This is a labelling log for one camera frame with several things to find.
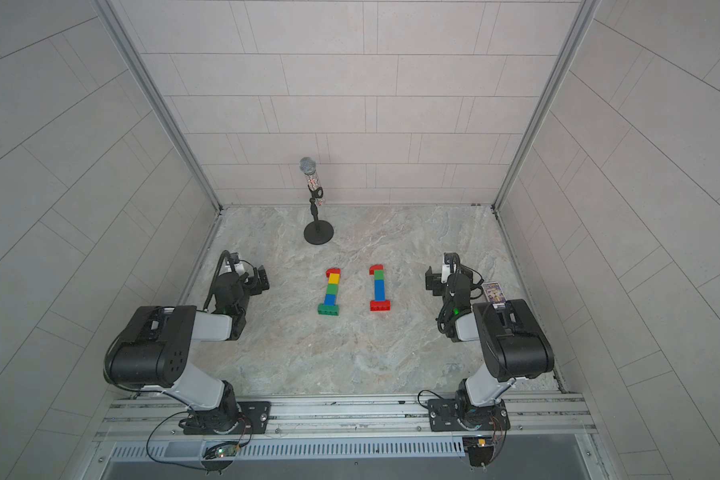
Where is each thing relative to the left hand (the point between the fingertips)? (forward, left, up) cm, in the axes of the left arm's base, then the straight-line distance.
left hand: (254, 264), depth 94 cm
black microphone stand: (+16, -18, -2) cm, 24 cm away
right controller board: (-47, -63, -4) cm, 79 cm away
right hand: (0, -61, +1) cm, 61 cm away
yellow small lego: (-4, -26, -2) cm, 26 cm away
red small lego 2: (-1, -25, -3) cm, 25 cm away
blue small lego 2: (-6, -40, -3) cm, 41 cm away
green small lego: (-6, -25, -4) cm, 26 cm away
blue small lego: (-11, -25, -2) cm, 27 cm away
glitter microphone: (+16, -19, +26) cm, 36 cm away
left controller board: (-49, -4, -4) cm, 49 cm away
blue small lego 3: (-10, -41, -3) cm, 42 cm away
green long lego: (-14, -25, -2) cm, 29 cm away
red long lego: (-12, -40, -3) cm, 42 cm away
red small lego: (+1, -38, -3) cm, 39 cm away
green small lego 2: (-2, -40, -3) cm, 40 cm away
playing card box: (-9, -76, -2) cm, 76 cm away
